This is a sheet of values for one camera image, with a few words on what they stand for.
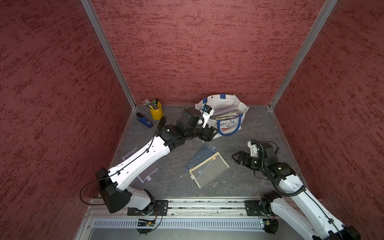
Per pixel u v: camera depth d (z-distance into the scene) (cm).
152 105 103
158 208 74
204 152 97
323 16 74
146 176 83
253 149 72
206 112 59
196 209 75
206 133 60
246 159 69
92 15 74
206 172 85
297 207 49
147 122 107
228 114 89
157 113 107
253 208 74
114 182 39
